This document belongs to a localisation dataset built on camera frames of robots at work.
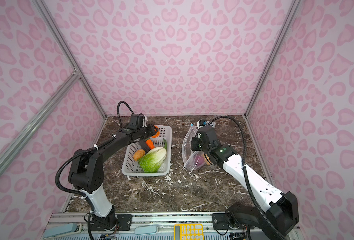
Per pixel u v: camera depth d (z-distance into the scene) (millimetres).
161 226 721
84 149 511
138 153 923
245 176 447
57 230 696
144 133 803
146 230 694
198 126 691
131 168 896
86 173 482
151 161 859
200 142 598
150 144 989
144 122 782
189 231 700
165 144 1012
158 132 933
